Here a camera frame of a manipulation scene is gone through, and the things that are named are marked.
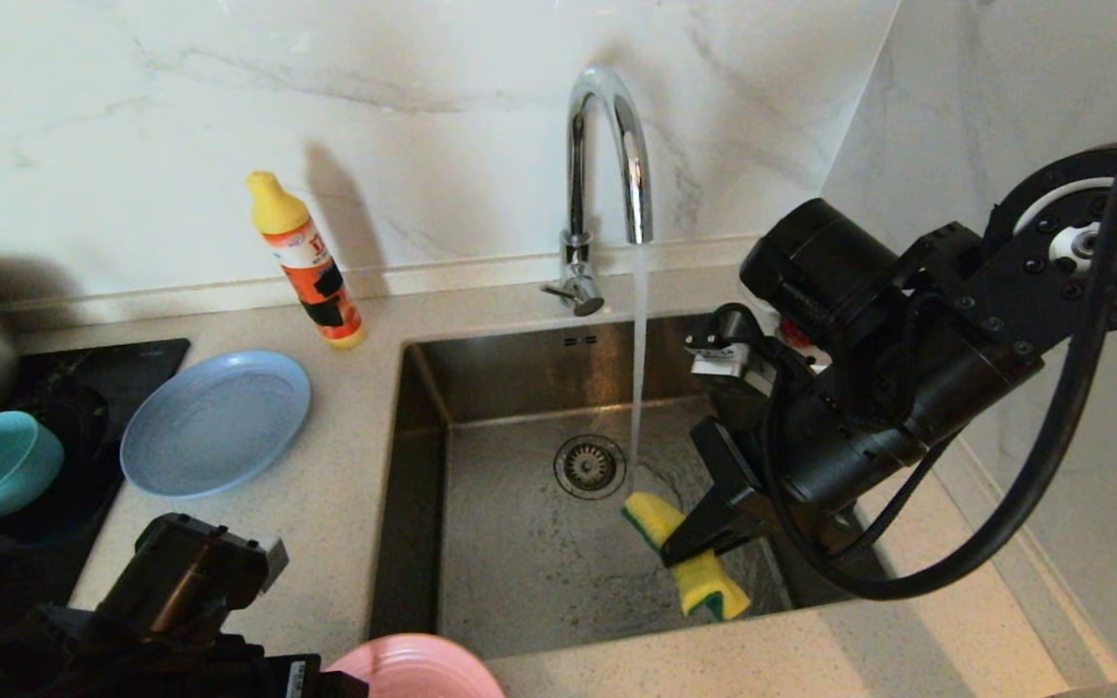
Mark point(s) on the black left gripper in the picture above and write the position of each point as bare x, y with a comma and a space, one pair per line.
190, 620

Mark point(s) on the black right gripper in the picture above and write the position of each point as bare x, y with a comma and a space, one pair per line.
869, 368

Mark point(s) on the yellow green sponge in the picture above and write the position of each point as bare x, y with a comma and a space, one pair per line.
704, 582

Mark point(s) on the grey-blue plate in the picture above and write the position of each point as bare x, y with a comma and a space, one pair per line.
214, 422

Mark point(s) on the pink plate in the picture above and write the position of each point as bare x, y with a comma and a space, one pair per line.
423, 669

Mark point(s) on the orange detergent bottle yellow cap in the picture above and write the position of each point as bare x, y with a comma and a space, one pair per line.
311, 276

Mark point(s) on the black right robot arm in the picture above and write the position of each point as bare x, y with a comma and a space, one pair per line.
1092, 242

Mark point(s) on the stainless steel sink basin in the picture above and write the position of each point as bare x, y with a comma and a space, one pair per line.
520, 582

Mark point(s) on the round metal drain strainer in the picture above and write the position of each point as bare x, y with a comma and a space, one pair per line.
590, 467

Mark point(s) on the dark red apple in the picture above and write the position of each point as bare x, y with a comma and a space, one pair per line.
796, 333

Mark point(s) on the black induction cooktop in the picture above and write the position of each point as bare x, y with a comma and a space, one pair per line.
132, 364

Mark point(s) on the chrome gooseneck faucet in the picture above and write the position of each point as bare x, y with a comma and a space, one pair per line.
575, 194

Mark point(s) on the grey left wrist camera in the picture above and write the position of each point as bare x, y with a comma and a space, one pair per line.
272, 557

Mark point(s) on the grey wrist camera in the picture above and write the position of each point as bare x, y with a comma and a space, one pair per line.
728, 349
272, 557

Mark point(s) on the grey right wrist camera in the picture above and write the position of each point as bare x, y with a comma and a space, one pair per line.
728, 349

